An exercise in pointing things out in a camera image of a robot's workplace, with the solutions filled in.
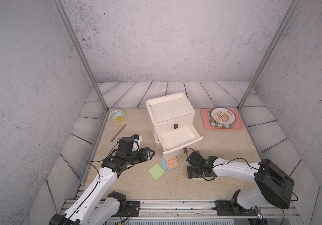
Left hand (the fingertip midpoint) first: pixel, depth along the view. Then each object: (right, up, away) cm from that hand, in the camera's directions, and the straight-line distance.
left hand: (153, 154), depth 77 cm
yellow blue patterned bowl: (-33, +22, +38) cm, 55 cm away
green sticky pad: (+24, -13, -1) cm, 27 cm away
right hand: (+25, -14, +9) cm, 30 cm away
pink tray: (+64, +16, +34) cm, 74 cm away
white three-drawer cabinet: (+11, +20, +7) cm, 24 cm away
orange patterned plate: (+54, +22, +38) cm, 69 cm away
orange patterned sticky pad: (+11, -8, +12) cm, 18 cm away
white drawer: (+14, +5, +14) cm, 20 cm away
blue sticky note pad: (+6, -9, +12) cm, 16 cm away
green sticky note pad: (+1, -13, +10) cm, 17 cm away
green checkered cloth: (+44, +15, +32) cm, 56 cm away
